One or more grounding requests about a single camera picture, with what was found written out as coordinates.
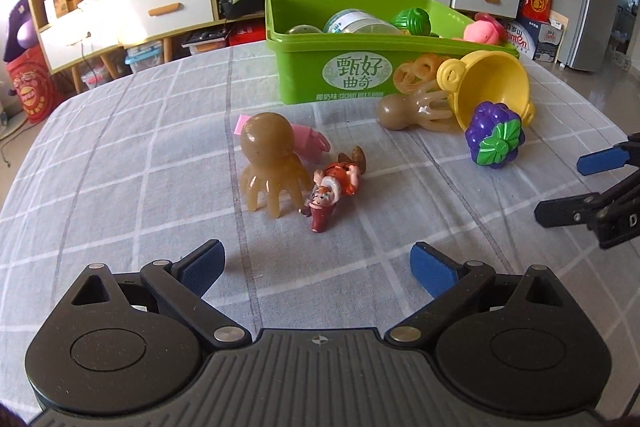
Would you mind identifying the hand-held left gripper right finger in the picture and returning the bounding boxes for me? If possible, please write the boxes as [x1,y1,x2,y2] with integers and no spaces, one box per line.
[384,243,573,348]

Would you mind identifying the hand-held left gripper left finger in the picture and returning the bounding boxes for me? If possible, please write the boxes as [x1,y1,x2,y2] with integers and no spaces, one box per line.
[62,239,253,350]

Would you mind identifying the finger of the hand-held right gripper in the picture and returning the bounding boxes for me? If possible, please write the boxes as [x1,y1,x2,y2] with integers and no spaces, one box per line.
[576,139,640,176]
[535,171,640,229]

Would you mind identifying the purple toy grapes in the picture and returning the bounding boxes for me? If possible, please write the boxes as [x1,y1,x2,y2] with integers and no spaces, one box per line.
[465,102,526,168]

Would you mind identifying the red gnome figurine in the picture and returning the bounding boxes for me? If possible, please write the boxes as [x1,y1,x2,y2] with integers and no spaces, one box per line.
[299,146,368,234]

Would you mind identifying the pink rubber pig toy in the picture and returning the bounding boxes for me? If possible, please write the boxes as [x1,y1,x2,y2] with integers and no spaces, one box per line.
[462,13,506,46]

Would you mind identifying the green plastic box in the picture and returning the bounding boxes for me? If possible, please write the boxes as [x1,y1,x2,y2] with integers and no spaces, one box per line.
[264,0,521,105]

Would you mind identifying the green ridged toy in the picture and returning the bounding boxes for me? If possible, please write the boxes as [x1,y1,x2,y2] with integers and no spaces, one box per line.
[391,7,432,36]

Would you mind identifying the clear cotton swab jar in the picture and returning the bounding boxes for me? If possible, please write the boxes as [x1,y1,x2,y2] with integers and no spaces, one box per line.
[322,8,403,36]

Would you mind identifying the grey checked tablecloth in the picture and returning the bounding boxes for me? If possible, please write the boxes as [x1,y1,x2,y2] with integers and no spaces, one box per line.
[0,39,640,358]

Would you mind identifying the yellow toy colander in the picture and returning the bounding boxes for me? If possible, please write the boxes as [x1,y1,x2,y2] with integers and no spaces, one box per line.
[436,51,537,130]

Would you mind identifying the brown rubber octopus toy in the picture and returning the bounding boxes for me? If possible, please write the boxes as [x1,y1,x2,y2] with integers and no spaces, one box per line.
[239,113,311,219]
[376,88,458,134]

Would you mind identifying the printed cardboard box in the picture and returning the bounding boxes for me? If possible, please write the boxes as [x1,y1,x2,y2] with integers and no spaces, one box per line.
[502,19,566,63]

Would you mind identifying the pink plastic toy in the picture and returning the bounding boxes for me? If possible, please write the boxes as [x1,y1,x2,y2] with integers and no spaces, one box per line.
[235,114,331,155]

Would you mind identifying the black keyboard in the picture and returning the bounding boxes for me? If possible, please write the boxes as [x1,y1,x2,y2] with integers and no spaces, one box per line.
[181,29,226,56]

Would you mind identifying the flat red box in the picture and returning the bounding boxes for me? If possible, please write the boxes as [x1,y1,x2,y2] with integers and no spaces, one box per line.
[227,19,266,48]

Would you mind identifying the red round gift bucket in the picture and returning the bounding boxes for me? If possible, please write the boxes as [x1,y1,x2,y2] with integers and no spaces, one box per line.
[5,47,64,124]

